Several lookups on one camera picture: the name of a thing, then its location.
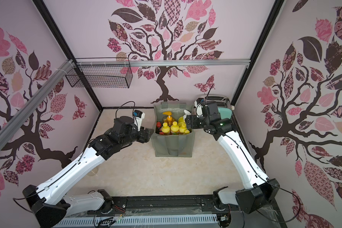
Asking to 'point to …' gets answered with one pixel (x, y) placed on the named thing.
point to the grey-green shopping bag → (172, 145)
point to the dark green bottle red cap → (158, 125)
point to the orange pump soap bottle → (169, 119)
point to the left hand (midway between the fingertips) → (148, 132)
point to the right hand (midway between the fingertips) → (193, 117)
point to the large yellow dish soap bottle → (181, 120)
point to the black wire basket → (103, 72)
